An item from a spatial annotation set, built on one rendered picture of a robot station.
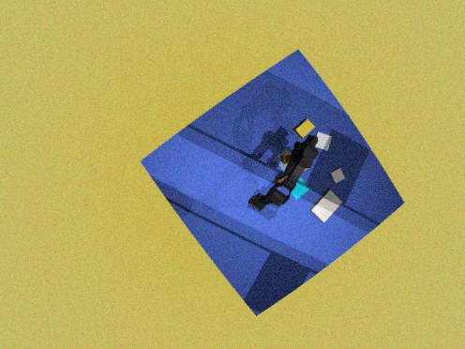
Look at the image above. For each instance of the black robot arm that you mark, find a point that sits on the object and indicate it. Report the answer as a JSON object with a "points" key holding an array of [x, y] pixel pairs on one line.
{"points": [[305, 158]]}

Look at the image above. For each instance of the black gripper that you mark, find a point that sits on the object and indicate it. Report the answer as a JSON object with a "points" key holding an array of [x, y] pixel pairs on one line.
{"points": [[293, 158]]}

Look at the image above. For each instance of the tan wooden beam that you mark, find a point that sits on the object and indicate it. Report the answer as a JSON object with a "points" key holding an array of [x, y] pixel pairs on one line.
{"points": [[281, 179]]}

